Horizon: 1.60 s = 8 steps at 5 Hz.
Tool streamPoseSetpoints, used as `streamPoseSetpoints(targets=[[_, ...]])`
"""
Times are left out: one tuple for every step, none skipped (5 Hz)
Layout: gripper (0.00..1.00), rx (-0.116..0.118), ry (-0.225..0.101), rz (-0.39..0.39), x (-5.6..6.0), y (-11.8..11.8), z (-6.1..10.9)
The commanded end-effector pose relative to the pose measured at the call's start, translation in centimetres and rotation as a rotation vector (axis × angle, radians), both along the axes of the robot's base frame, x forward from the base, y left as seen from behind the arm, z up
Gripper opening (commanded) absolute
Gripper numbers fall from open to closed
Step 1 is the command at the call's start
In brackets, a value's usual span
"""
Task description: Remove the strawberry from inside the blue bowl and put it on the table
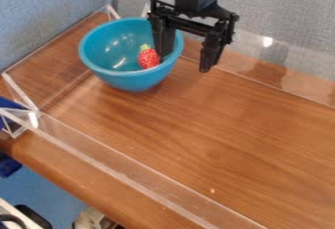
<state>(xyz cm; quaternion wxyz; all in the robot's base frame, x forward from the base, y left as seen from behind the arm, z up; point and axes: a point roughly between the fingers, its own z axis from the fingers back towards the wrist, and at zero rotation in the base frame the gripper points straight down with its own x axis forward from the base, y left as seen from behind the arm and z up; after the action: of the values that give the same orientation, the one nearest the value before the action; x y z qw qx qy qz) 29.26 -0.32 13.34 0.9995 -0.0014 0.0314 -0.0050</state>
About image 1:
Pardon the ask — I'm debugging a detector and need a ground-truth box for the red toy strawberry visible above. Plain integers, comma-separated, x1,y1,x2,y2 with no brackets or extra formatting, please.
137,44,161,69

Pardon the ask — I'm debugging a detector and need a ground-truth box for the white crumpled object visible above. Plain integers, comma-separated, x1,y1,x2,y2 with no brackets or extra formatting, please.
72,206,125,229

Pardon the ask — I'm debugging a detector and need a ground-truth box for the clear acrylic left barrier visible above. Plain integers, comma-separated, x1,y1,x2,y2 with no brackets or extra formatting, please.
1,4,120,110

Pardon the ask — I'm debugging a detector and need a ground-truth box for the clear acrylic back barrier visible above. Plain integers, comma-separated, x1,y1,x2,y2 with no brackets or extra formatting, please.
140,0,335,110

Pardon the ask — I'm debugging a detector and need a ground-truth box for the blue plastic bowl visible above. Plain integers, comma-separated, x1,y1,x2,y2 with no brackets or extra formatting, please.
78,18,184,92

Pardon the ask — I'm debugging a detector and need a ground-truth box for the clear acrylic barrier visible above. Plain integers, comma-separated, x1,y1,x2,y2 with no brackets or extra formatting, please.
1,4,120,110
140,0,335,110
0,108,267,229

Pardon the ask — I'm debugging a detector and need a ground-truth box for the black and white equipment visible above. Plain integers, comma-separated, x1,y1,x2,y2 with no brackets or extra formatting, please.
0,199,53,229

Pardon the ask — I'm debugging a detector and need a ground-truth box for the clear acrylic front barrier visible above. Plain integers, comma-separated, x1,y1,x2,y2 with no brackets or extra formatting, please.
0,108,267,229

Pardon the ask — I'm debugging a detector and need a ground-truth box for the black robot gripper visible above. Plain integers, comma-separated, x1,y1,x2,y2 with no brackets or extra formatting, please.
148,0,239,72

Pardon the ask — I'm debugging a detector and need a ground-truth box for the blue table clamp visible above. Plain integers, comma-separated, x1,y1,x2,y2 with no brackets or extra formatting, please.
0,96,25,178

